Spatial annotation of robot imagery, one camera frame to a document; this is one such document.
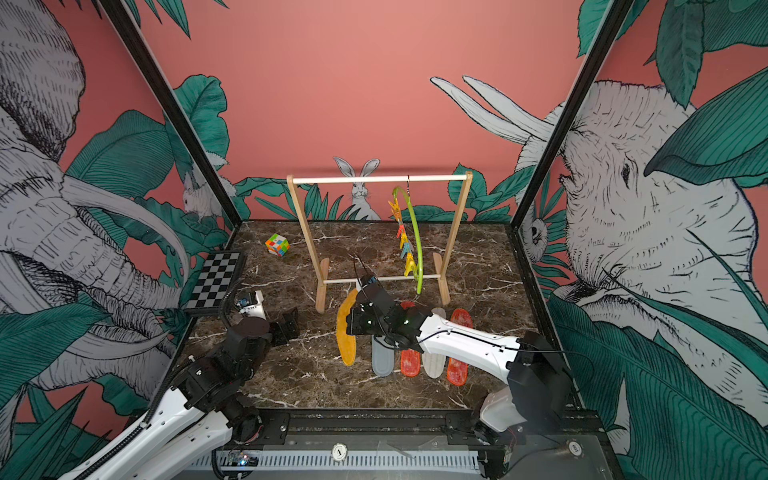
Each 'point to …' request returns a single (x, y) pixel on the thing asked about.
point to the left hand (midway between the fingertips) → (287, 310)
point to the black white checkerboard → (219, 272)
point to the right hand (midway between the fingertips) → (342, 317)
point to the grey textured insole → (435, 364)
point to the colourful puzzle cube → (277, 245)
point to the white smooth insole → (382, 355)
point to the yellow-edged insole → (346, 343)
